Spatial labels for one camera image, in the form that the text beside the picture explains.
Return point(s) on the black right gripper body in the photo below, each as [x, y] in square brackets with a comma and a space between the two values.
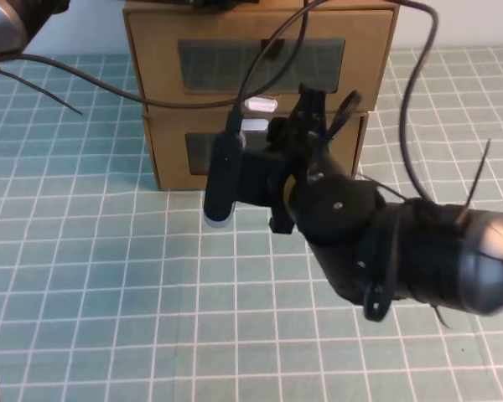
[295, 176]

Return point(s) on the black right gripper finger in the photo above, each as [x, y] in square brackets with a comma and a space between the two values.
[308, 115]

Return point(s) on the white drawer handle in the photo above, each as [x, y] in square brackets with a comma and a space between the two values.
[261, 104]
[254, 125]

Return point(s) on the brown cardboard drawer box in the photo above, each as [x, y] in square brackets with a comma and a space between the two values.
[189, 56]
[180, 142]

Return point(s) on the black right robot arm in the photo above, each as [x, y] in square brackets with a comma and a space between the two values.
[372, 252]

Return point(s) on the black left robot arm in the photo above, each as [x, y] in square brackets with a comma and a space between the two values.
[21, 20]

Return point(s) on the cyan checkered tablecloth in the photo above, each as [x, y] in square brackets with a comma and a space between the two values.
[111, 290]

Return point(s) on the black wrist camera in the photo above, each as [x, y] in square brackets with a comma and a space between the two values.
[223, 178]

